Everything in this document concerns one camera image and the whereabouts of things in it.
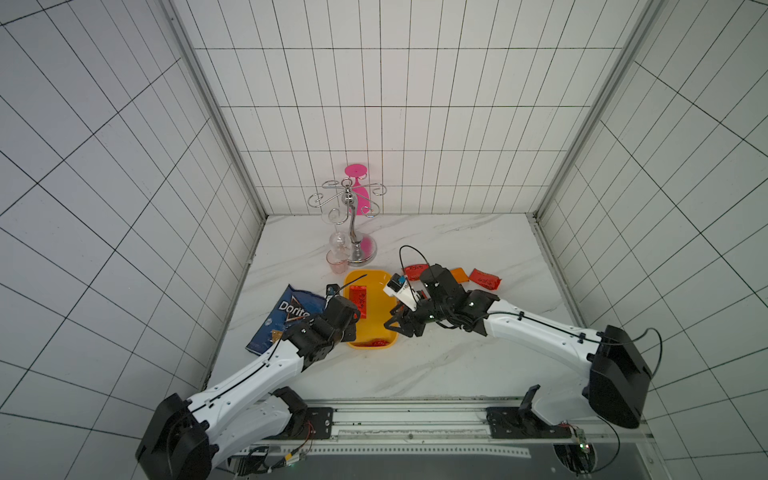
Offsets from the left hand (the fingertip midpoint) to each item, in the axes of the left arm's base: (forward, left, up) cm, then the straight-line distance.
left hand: (341, 326), depth 83 cm
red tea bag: (+21, -22, -4) cm, 31 cm away
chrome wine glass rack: (+37, -3, -11) cm, 39 cm away
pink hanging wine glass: (+32, -5, +21) cm, 38 cm away
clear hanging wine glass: (+23, +2, +8) cm, 25 cm away
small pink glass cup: (+23, +4, 0) cm, 23 cm away
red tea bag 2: (+20, -46, -6) cm, 51 cm away
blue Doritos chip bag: (+8, +18, -4) cm, 20 cm away
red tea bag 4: (-4, -10, -1) cm, 11 cm away
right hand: (-3, -12, +9) cm, 15 cm away
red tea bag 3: (+11, -4, -2) cm, 12 cm away
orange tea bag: (+22, -38, -6) cm, 44 cm away
